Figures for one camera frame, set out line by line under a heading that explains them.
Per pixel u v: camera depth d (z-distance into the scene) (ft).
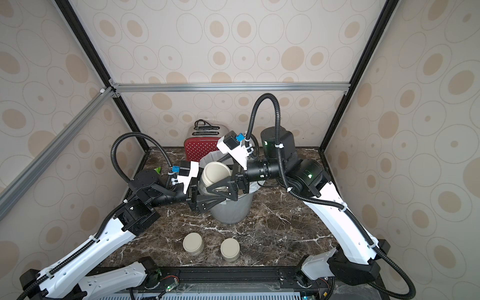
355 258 1.27
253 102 3.28
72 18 2.28
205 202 1.59
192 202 1.58
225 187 1.37
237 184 1.38
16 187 1.71
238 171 1.41
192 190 1.64
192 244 2.50
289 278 2.41
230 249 2.45
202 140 3.27
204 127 3.59
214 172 1.60
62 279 1.26
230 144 1.35
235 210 2.56
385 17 2.29
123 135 1.31
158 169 3.57
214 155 2.66
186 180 1.53
